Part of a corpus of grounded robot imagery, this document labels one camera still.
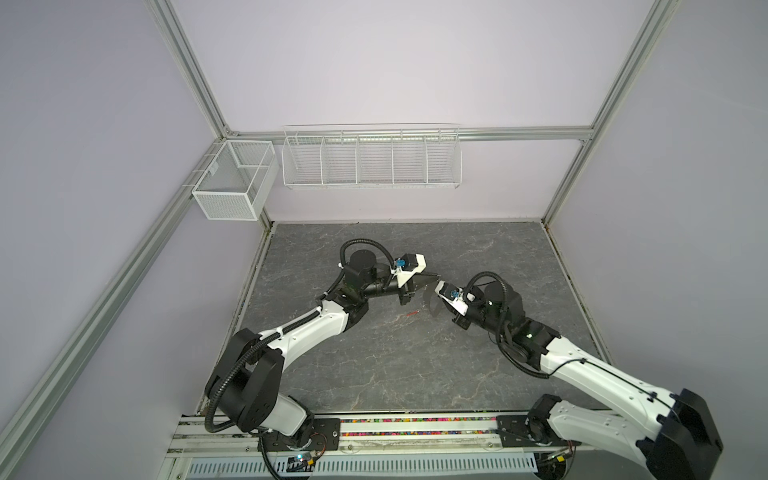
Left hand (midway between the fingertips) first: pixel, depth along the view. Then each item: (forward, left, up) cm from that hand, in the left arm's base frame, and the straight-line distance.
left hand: (437, 278), depth 72 cm
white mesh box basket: (+46, +62, -3) cm, 77 cm away
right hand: (0, -3, -6) cm, 7 cm away
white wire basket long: (+48, +15, +3) cm, 50 cm away
